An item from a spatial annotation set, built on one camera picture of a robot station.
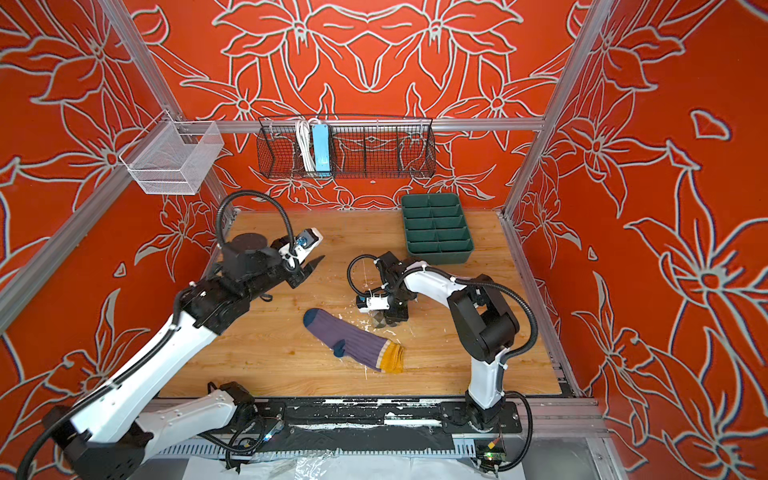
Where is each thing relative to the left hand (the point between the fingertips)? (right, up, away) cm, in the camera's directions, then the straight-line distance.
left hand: (312, 242), depth 68 cm
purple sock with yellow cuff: (+7, -29, +17) cm, 35 cm away
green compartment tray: (+36, +5, +38) cm, 53 cm away
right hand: (+18, -22, +22) cm, 36 cm away
